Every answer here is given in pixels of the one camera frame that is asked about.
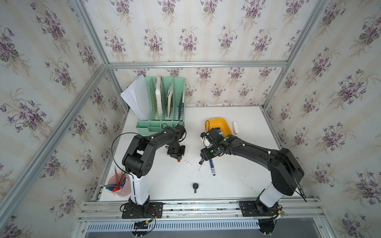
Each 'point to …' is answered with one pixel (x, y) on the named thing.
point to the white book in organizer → (158, 96)
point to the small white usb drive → (188, 163)
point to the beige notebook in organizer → (169, 94)
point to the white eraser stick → (235, 127)
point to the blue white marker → (212, 168)
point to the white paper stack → (137, 95)
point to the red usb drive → (178, 160)
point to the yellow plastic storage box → (221, 123)
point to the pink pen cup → (119, 184)
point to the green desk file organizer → (167, 99)
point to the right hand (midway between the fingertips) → (206, 154)
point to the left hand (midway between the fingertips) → (182, 158)
